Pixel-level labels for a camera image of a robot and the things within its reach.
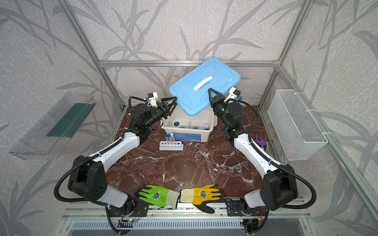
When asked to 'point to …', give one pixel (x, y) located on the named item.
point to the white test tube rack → (171, 145)
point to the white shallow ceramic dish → (182, 127)
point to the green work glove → (157, 196)
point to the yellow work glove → (200, 196)
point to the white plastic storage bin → (186, 128)
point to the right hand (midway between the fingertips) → (209, 84)
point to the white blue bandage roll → (206, 127)
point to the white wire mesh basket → (299, 134)
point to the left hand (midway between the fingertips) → (178, 97)
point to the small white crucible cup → (195, 128)
